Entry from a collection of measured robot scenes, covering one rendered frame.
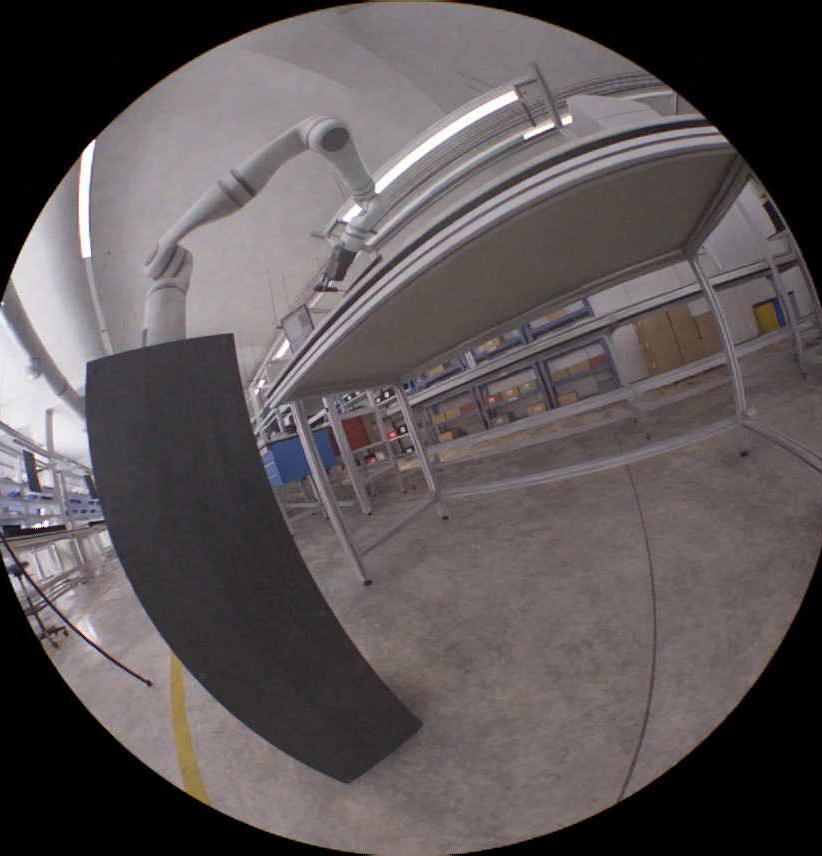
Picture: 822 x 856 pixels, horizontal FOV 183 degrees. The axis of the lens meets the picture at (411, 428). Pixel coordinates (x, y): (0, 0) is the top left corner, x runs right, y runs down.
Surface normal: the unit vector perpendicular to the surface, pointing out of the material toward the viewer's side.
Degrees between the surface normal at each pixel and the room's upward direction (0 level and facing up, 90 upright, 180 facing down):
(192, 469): 90
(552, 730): 0
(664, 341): 90
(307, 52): 180
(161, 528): 90
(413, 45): 180
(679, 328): 90
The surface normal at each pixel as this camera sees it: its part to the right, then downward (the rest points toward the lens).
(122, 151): 0.34, 0.94
